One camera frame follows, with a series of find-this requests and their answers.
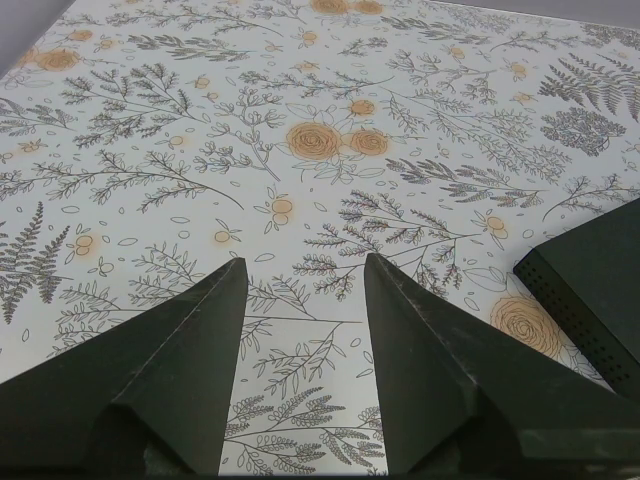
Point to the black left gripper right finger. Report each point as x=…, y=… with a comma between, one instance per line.
x=459, y=399

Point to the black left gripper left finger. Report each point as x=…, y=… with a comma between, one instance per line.
x=148, y=397

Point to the black network switch with ports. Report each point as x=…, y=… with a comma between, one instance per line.
x=587, y=279

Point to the floral patterned table mat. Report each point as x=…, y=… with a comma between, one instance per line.
x=145, y=143

